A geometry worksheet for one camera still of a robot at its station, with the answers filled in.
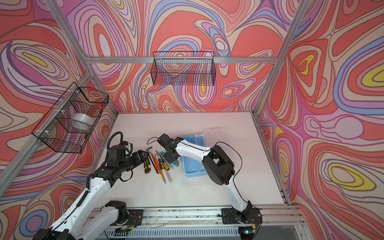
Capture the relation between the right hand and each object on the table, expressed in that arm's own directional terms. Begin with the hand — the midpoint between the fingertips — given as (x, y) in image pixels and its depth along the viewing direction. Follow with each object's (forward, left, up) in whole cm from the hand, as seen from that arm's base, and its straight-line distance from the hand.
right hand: (174, 158), depth 93 cm
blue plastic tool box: (-5, -11, -2) cm, 12 cm away
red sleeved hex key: (-1, +12, -1) cm, 12 cm away
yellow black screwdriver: (-3, +8, 0) cm, 9 cm away
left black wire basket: (+3, +46, +32) cm, 56 cm away
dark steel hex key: (0, +14, -1) cm, 14 cm away
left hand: (-3, +14, +12) cm, 18 cm away
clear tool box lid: (+15, -25, +7) cm, 30 cm away
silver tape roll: (+4, +41, +32) cm, 52 cm away
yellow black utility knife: (-4, +16, -1) cm, 17 cm away
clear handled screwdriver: (-11, +3, -1) cm, 11 cm away
